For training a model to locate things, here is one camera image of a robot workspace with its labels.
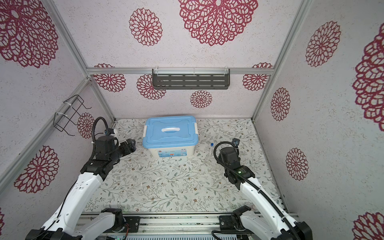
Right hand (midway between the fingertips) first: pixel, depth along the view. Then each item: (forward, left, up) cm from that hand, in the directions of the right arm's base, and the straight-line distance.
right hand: (225, 151), depth 81 cm
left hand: (0, +51, +4) cm, 52 cm away
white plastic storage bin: (+6, +27, -11) cm, 30 cm away
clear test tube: (+6, +6, -8) cm, 12 cm away
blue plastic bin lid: (+13, +31, +1) cm, 34 cm away
